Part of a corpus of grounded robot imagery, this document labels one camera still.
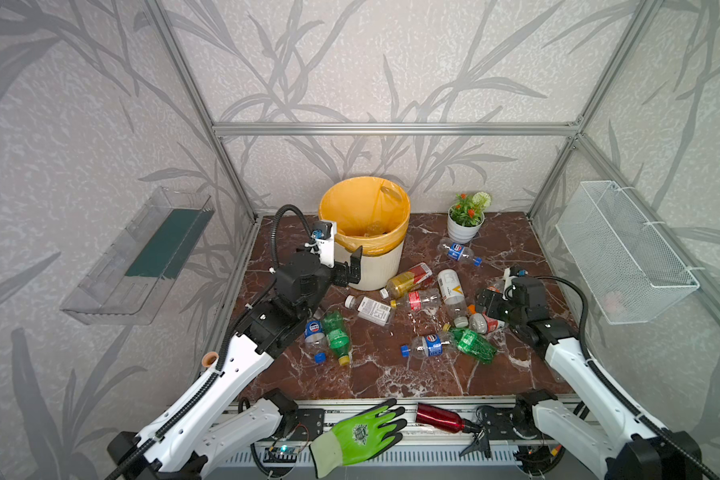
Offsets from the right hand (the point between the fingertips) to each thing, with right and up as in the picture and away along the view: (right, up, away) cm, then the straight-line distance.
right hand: (489, 288), depth 85 cm
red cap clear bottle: (+1, -10, 0) cm, 10 cm away
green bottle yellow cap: (-44, -12, +1) cm, 46 cm away
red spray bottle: (-16, -29, -14) cm, 36 cm away
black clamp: (-8, -35, -15) cm, 39 cm away
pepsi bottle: (-35, -7, +6) cm, 36 cm away
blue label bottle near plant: (-4, +10, +20) cm, 22 cm away
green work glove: (-37, -34, -14) cm, 52 cm away
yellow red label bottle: (-24, 0, +9) cm, 26 cm away
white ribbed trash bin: (-32, +5, +5) cm, 33 cm away
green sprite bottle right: (-5, -16, 0) cm, 17 cm away
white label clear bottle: (-9, -2, +7) cm, 12 cm away
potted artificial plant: (-2, +23, +16) cm, 28 cm away
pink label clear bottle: (-17, -5, +6) cm, 19 cm away
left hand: (-39, +15, -18) cm, 46 cm away
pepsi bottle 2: (-50, -16, +1) cm, 53 cm away
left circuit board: (-56, -38, -13) cm, 69 cm away
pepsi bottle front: (-18, -16, -3) cm, 24 cm away
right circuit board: (+8, -41, -12) cm, 43 cm away
